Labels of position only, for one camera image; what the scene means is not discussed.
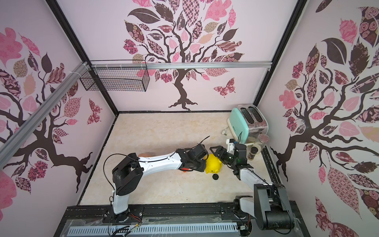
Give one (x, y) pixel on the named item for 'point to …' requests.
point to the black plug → (215, 176)
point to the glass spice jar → (257, 147)
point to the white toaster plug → (224, 132)
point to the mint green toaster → (247, 122)
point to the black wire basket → (116, 75)
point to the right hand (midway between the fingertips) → (214, 150)
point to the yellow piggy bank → (213, 164)
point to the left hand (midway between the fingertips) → (204, 169)
